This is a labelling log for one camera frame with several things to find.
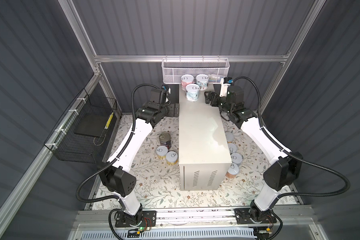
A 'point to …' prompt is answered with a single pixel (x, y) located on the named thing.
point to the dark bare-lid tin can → (165, 139)
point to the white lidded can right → (237, 158)
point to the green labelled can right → (232, 147)
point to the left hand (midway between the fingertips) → (170, 105)
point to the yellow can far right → (229, 137)
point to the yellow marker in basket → (108, 121)
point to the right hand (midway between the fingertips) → (212, 93)
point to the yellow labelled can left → (161, 151)
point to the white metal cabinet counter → (205, 159)
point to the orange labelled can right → (233, 170)
